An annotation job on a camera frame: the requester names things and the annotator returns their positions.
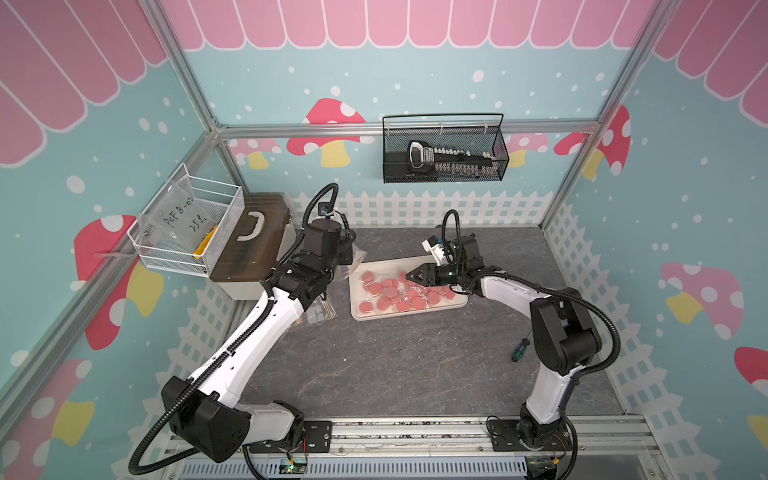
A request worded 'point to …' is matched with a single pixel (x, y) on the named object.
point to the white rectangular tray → (396, 269)
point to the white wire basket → (224, 199)
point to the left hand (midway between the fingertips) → (338, 241)
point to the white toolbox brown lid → (261, 236)
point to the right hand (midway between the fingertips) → (411, 276)
